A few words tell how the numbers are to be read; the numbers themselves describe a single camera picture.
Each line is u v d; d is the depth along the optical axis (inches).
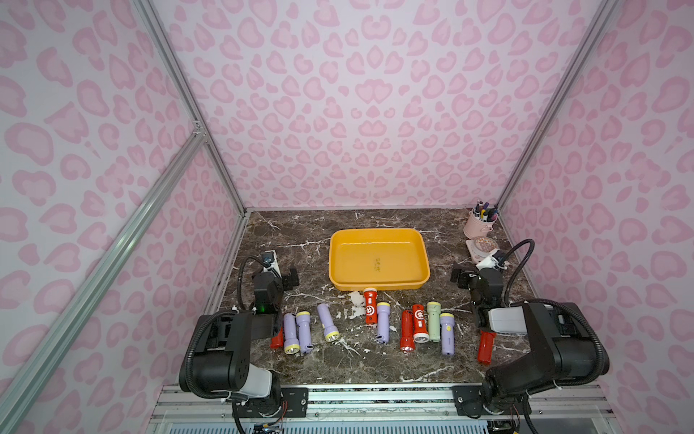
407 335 32.3
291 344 32.1
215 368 16.9
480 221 40.3
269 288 27.7
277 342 32.3
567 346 17.6
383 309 34.6
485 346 31.7
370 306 34.6
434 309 34.0
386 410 28.4
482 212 39.6
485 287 28.0
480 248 40.8
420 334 32.2
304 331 33.0
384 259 41.1
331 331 32.9
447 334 32.5
